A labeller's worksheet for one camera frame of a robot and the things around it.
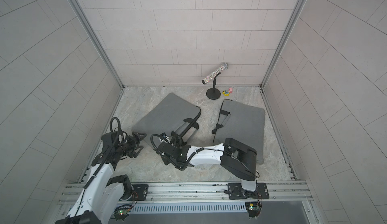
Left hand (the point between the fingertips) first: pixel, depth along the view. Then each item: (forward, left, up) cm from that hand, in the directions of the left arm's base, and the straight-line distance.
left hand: (148, 137), depth 82 cm
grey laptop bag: (+18, -10, -3) cm, 21 cm away
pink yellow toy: (+39, -49, -5) cm, 62 cm away
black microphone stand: (+38, -39, -5) cm, 54 cm away
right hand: (-7, -10, -5) cm, 13 cm away
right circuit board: (-31, -53, -7) cm, 62 cm away
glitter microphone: (+43, -43, +15) cm, 63 cm away
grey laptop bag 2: (+11, -56, -4) cm, 57 cm away
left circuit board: (-33, +5, -5) cm, 34 cm away
